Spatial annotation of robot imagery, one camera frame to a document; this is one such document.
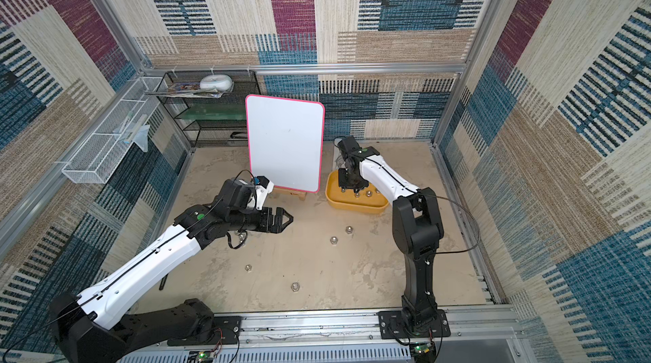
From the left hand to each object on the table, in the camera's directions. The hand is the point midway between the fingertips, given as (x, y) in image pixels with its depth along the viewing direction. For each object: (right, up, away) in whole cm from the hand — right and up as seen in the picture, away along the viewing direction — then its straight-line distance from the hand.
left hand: (281, 216), depth 75 cm
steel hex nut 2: (+16, -11, +15) cm, 24 cm away
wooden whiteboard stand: (+4, +4, +22) cm, 23 cm away
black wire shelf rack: (-38, +35, +40) cm, 65 cm away
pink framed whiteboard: (-2, +24, +18) cm, 30 cm away
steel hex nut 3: (+3, -23, +6) cm, 24 cm away
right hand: (+21, +9, +20) cm, 30 cm away
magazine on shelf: (-35, +42, +16) cm, 57 cm away
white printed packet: (+18, +18, +39) cm, 46 cm away
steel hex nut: (+21, -8, +18) cm, 29 cm away
